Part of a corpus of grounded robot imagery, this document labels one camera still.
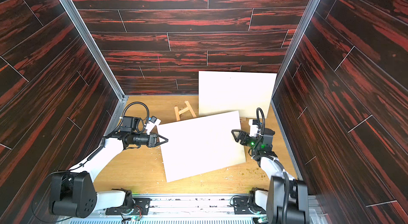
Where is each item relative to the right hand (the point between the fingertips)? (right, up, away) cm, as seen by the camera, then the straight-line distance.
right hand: (239, 132), depth 88 cm
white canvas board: (-7, +24, +8) cm, 26 cm away
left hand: (-39, -3, -8) cm, 40 cm away
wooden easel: (-34, +11, -5) cm, 36 cm away
